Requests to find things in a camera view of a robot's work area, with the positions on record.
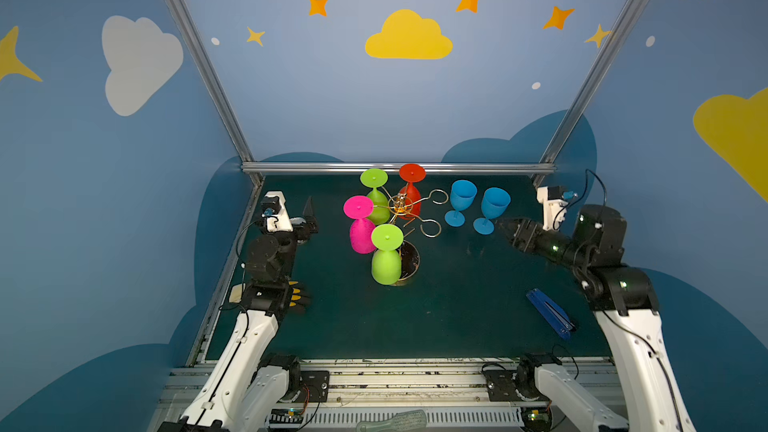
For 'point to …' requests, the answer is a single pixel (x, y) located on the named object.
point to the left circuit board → (286, 418)
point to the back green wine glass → (375, 178)
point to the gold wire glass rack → (410, 253)
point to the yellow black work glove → (271, 296)
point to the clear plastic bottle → (404, 421)
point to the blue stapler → (555, 314)
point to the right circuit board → (536, 418)
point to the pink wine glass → (362, 232)
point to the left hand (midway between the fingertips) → (288, 199)
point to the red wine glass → (410, 199)
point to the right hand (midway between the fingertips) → (506, 220)
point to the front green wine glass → (386, 263)
